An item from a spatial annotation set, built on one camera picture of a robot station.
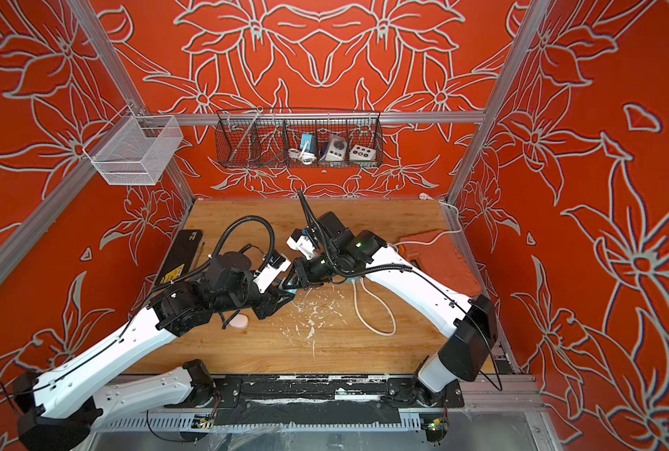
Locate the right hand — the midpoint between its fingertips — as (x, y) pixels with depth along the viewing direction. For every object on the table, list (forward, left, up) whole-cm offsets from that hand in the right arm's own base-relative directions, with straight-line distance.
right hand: (281, 287), depth 65 cm
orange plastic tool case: (+25, -48, -22) cm, 59 cm away
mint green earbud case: (0, -2, -1) cm, 3 cm away
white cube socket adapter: (+50, -20, +3) cm, 54 cm away
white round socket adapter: (+48, -13, +6) cm, 50 cm away
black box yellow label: (+25, +45, -25) cm, 57 cm away
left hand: (+1, -1, -3) cm, 3 cm away
